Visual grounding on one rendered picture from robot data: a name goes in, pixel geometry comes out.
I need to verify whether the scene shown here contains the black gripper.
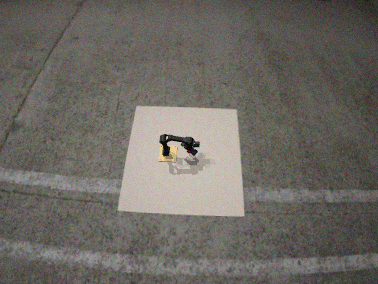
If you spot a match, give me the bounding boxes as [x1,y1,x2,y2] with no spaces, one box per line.
[181,142,198,156]

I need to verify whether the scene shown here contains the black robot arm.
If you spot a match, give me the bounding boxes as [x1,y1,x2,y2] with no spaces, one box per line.
[159,134,200,157]

